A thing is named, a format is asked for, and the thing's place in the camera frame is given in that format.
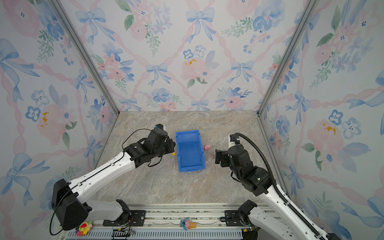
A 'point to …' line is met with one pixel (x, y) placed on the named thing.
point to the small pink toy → (206, 147)
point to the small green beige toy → (213, 155)
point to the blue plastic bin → (190, 153)
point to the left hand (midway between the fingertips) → (176, 143)
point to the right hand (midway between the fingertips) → (224, 149)
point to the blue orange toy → (187, 224)
